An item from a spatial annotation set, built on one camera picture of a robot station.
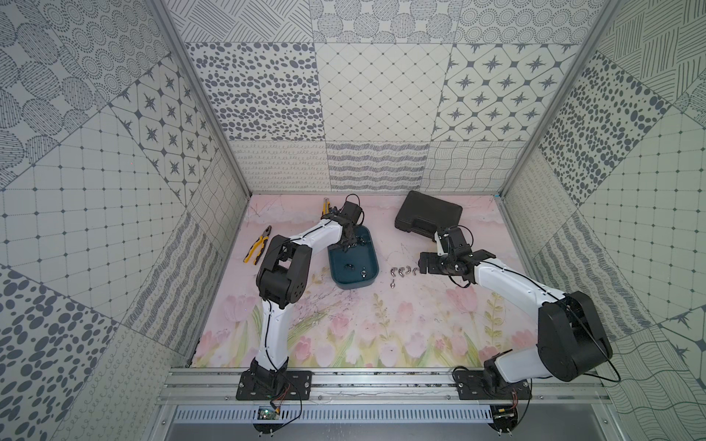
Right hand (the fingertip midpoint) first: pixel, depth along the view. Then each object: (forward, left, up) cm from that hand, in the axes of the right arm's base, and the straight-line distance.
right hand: (433, 266), depth 90 cm
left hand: (+14, +31, -2) cm, 34 cm away
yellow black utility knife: (+31, +40, -3) cm, 51 cm away
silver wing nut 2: (+1, +14, -6) cm, 15 cm away
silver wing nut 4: (-4, +14, -6) cm, 15 cm away
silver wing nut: (+3, +7, -7) cm, 11 cm away
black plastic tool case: (+25, 0, -3) cm, 25 cm away
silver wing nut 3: (+1, +11, -6) cm, 12 cm away
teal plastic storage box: (+3, +26, -7) cm, 27 cm away
